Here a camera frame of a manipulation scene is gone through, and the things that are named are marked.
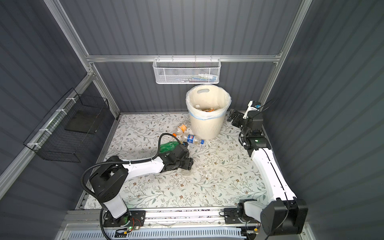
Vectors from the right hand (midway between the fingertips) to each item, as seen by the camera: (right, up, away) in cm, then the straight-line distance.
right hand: (240, 113), depth 76 cm
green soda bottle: (-41, -21, +21) cm, 50 cm away
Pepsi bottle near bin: (-26, -15, +23) cm, 38 cm away
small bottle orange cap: (-33, -9, +30) cm, 46 cm away
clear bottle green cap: (-29, -34, +11) cm, 46 cm away
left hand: (-26, -28, +14) cm, 41 cm away
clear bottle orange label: (-13, +5, +31) cm, 35 cm away
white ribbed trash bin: (-14, +8, +31) cm, 35 cm away
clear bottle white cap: (-21, +7, +23) cm, 32 cm away
